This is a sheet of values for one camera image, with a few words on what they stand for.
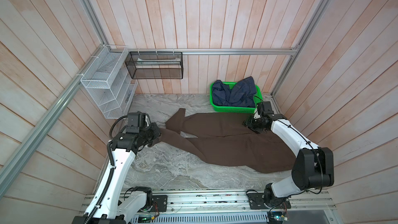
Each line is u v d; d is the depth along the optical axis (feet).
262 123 2.18
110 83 2.28
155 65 3.43
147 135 2.04
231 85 3.78
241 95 3.61
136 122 1.78
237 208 2.40
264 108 2.31
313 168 1.44
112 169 1.40
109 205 1.25
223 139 3.10
